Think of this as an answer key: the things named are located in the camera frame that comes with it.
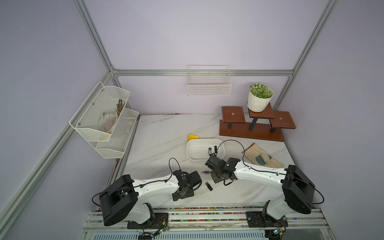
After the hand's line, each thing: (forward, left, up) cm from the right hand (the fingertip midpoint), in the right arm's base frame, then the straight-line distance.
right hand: (219, 176), depth 85 cm
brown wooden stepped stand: (+30, -36, +10) cm, 48 cm away
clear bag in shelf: (+20, +59, +28) cm, 69 cm away
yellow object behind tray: (+31, +17, -3) cm, 35 cm away
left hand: (-10, +20, -3) cm, 22 cm away
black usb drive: (+20, 0, -3) cm, 20 cm away
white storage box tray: (+20, +10, -3) cm, 23 cm away
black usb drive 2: (-5, +6, -3) cm, 8 cm away
